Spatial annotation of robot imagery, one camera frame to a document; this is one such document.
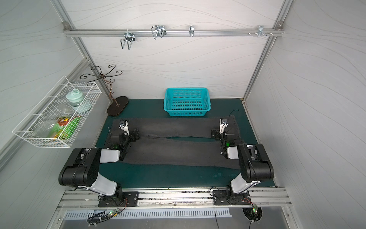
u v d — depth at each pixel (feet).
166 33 2.54
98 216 2.35
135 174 2.76
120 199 2.22
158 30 2.51
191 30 2.57
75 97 2.15
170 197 2.46
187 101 3.90
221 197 2.41
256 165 1.51
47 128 2.08
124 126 2.64
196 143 3.13
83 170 1.49
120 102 3.82
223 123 2.69
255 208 2.31
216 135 2.82
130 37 2.57
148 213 2.30
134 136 2.82
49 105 2.13
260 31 2.50
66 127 1.89
